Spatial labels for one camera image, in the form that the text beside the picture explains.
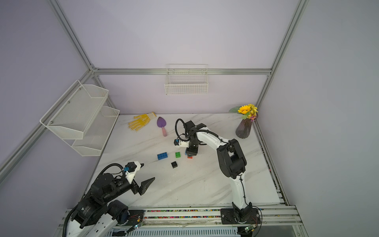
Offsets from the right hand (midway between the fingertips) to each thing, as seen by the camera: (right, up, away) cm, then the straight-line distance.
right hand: (192, 151), depth 94 cm
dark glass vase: (+36, +15, +7) cm, 40 cm away
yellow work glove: (-41, +20, +21) cm, 50 cm away
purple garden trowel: (-25, +19, +20) cm, 38 cm away
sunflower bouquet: (+35, +25, -6) cm, 43 cm away
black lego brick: (-11, -8, -4) cm, 14 cm away
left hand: (-22, -7, -24) cm, 33 cm away
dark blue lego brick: (-20, -3, +1) cm, 20 cm away
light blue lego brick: (-4, +1, -10) cm, 11 cm away
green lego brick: (-9, -2, +1) cm, 10 cm away
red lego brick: (-2, -4, 0) cm, 4 cm away
